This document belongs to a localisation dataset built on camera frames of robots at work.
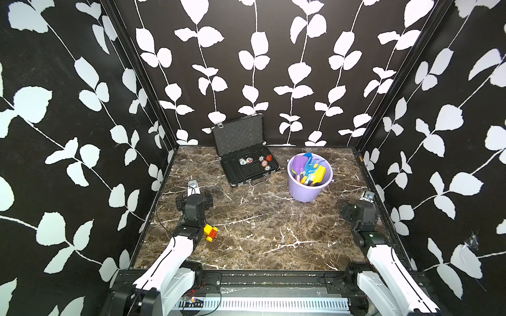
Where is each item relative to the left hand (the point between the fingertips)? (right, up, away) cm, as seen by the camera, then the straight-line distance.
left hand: (195, 188), depth 83 cm
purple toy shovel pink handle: (+48, +11, +12) cm, 50 cm away
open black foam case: (+17, +21, +27) cm, 39 cm away
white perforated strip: (+31, -41, -13) cm, 52 cm away
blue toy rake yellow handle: (+53, +8, +12) cm, 55 cm away
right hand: (+70, -6, +1) cm, 70 cm away
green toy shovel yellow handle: (+45, +7, +13) cm, 47 cm away
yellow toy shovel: (+57, +5, +12) cm, 59 cm away
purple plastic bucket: (+50, -3, +9) cm, 51 cm away
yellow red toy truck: (+7, -19, 0) cm, 20 cm away
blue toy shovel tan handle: (+52, +15, +10) cm, 55 cm away
